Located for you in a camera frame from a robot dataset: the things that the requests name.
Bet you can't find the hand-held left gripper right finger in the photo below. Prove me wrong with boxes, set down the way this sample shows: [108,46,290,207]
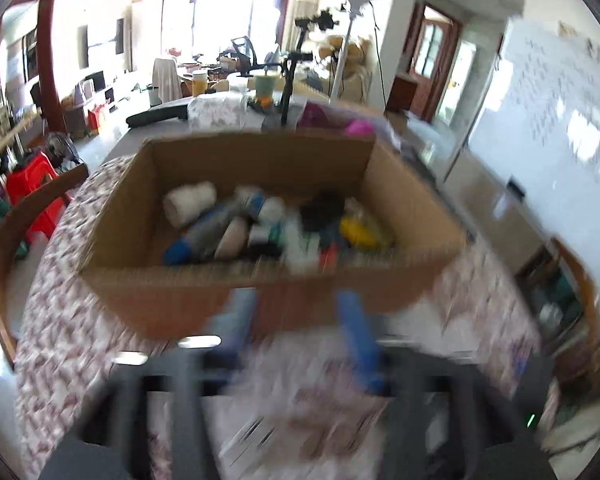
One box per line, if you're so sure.
[337,291,511,480]

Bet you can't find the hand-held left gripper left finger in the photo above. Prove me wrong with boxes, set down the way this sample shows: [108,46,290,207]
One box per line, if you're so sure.
[80,290,258,480]

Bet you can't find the beige tube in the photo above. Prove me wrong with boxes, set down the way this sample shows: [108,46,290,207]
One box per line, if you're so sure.
[215,217,251,261]

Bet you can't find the blue capped bottle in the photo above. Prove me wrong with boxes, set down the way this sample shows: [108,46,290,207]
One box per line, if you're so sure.
[162,205,241,267]

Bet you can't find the green snack packet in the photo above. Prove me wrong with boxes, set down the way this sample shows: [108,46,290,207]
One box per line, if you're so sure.
[282,212,323,275]

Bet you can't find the yellow plastic item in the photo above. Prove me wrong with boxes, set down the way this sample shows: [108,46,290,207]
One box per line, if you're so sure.
[340,215,396,251]

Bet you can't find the white tape roll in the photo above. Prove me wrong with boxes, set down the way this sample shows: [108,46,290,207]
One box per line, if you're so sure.
[162,181,217,228]

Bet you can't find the black fuzzy item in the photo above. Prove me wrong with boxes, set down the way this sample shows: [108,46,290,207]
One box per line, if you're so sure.
[300,190,346,233]

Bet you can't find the cardboard box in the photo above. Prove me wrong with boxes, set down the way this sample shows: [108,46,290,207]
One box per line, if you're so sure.
[77,130,468,341]

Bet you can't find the wooden chair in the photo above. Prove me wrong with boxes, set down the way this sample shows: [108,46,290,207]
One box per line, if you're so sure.
[0,162,91,361]
[515,237,600,396]

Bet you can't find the patterned tissue box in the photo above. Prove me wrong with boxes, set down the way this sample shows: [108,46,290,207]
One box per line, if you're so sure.
[187,94,253,128]

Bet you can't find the long black object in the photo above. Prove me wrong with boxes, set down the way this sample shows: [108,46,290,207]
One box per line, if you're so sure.
[126,105,191,128]

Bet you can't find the green cup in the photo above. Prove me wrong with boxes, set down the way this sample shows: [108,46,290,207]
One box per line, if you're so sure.
[252,72,278,106]

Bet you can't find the red plastic stool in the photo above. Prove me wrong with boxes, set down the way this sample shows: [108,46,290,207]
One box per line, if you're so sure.
[5,152,73,241]

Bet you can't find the black floor fan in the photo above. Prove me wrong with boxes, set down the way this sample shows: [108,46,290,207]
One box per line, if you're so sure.
[47,132,81,166]

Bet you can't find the white cloth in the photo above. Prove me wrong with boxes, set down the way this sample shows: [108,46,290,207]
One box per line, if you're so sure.
[152,57,183,103]

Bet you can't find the wooden cabinet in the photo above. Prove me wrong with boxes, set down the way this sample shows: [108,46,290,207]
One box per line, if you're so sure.
[385,72,418,113]

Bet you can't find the black office chair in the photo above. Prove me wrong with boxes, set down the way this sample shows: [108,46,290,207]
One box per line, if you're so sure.
[230,36,261,68]

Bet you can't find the wooden door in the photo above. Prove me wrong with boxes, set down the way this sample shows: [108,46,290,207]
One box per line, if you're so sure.
[412,5,461,121]

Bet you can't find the whiteboard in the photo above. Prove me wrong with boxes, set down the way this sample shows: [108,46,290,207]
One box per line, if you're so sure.
[467,17,600,221]

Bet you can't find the black camera stand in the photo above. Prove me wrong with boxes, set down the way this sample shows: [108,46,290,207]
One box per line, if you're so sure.
[260,7,341,128]

